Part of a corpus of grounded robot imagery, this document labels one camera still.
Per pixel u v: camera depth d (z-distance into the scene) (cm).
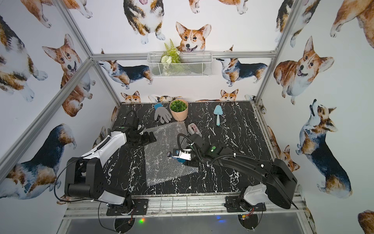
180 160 66
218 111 116
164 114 110
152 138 80
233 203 73
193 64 93
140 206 73
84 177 44
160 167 88
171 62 82
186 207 74
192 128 100
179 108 103
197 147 59
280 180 41
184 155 66
